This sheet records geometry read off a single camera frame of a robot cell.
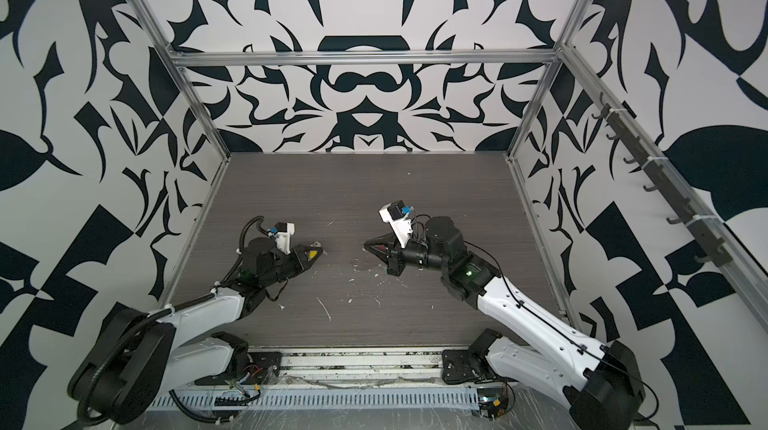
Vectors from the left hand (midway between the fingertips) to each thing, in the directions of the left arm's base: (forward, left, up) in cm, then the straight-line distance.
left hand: (324, 244), depth 84 cm
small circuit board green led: (-36, -41, -11) cm, 56 cm away
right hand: (-9, -13, +15) cm, 22 cm away
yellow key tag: (-3, +3, 0) cm, 4 cm away
